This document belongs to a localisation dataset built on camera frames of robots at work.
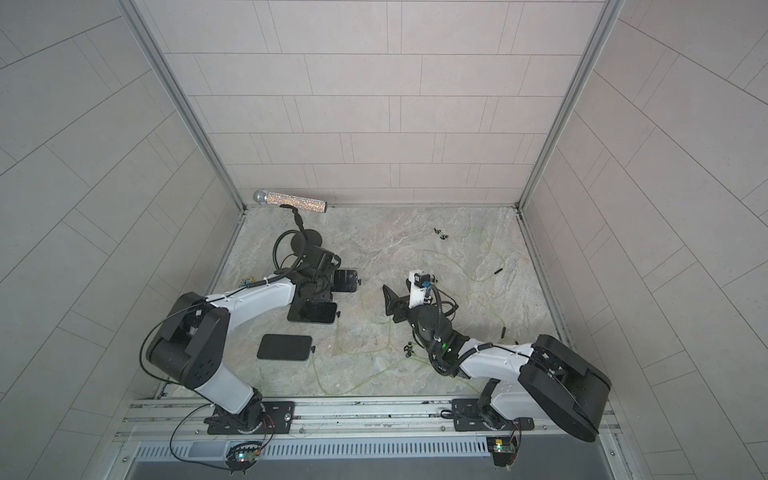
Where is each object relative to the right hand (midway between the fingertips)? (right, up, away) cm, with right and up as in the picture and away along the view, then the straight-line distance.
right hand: (393, 286), depth 80 cm
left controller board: (-33, -34, -15) cm, 50 cm away
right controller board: (+26, -35, -12) cm, 45 cm away
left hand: (-16, +2, +14) cm, 22 cm away
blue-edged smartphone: (-30, -18, +3) cm, 35 cm away
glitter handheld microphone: (-39, +25, +9) cm, 47 cm away
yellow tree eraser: (-48, -1, +14) cm, 50 cm away
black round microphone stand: (-32, +13, +27) cm, 44 cm away
